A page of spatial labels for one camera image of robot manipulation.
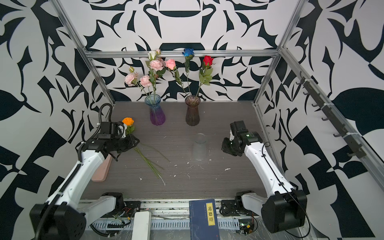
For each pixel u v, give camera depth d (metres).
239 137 0.56
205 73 0.89
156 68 0.84
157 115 0.99
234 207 0.74
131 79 0.85
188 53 0.85
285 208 0.40
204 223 0.70
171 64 0.81
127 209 0.72
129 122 1.04
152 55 0.87
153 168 0.87
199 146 0.87
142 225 0.70
